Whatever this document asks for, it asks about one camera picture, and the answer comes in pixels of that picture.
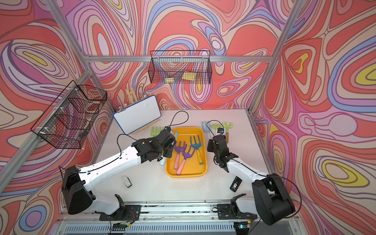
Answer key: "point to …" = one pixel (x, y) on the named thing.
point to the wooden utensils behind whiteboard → (132, 99)
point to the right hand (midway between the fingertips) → (213, 144)
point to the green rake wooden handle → (157, 131)
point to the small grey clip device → (127, 182)
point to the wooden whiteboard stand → (146, 127)
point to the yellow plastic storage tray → (192, 167)
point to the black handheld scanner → (236, 184)
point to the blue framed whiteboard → (137, 116)
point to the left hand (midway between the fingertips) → (171, 148)
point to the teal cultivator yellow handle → (197, 145)
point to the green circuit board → (119, 226)
